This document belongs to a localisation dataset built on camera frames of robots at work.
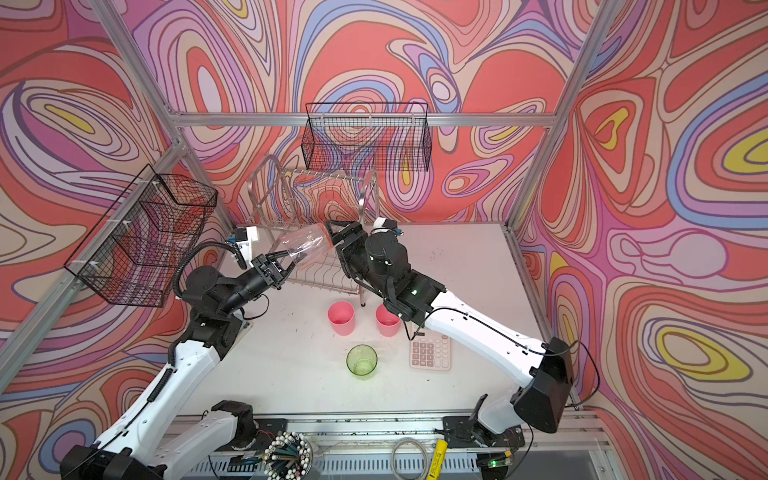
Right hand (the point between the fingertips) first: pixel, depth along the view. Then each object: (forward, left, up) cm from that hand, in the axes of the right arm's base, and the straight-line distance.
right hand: (327, 240), depth 64 cm
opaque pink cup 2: (-2, -13, -37) cm, 39 cm away
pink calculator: (-11, -25, -38) cm, 46 cm away
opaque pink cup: (0, +2, -35) cm, 35 cm away
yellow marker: (-37, -24, -37) cm, 58 cm away
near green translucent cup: (-13, -5, -37) cm, 40 cm away
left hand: (-3, +5, -2) cm, 6 cm away
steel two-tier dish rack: (+47, +22, -32) cm, 61 cm away
